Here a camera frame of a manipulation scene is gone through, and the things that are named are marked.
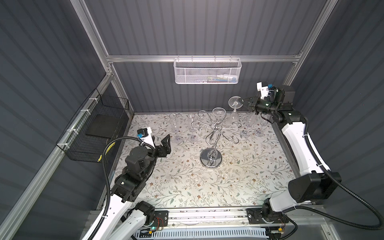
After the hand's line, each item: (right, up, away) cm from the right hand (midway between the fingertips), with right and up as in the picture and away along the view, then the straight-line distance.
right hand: (240, 101), depth 70 cm
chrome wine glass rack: (-11, -32, +23) cm, 41 cm away
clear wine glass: (-9, -6, +8) cm, 13 cm away
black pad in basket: (-69, -12, +6) cm, 70 cm away
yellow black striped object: (-63, -23, 0) cm, 67 cm away
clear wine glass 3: (+26, -17, +38) cm, 49 cm away
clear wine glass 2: (-24, -20, +35) cm, 47 cm away
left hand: (-36, -17, -4) cm, 40 cm away
